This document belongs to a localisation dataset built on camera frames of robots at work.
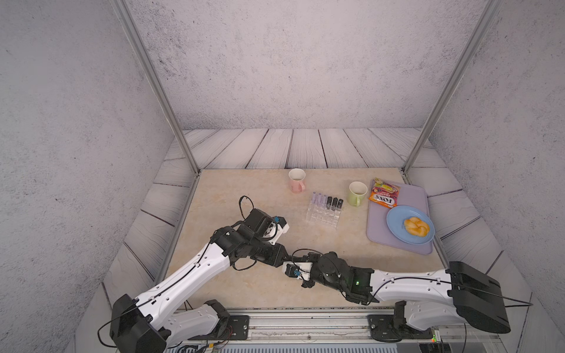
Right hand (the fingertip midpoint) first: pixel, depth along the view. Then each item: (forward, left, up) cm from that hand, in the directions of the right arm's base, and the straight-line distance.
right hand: (290, 259), depth 74 cm
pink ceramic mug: (+43, -2, -5) cm, 43 cm away
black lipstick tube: (+30, -16, -8) cm, 35 cm away
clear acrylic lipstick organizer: (+28, -15, -12) cm, 34 cm away
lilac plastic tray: (+21, -38, -17) cm, 46 cm away
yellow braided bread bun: (+20, -53, -13) cm, 58 cm away
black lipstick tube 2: (+29, -19, -8) cm, 36 cm away
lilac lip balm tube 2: (+31, -12, -7) cm, 34 cm away
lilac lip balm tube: (+32, -10, -8) cm, 35 cm away
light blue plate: (+25, -46, -13) cm, 54 cm away
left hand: (-1, 0, +2) cm, 3 cm away
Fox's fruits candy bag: (+38, -44, -13) cm, 60 cm away
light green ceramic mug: (+33, -29, -6) cm, 44 cm away
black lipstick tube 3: (+28, -21, -6) cm, 36 cm away
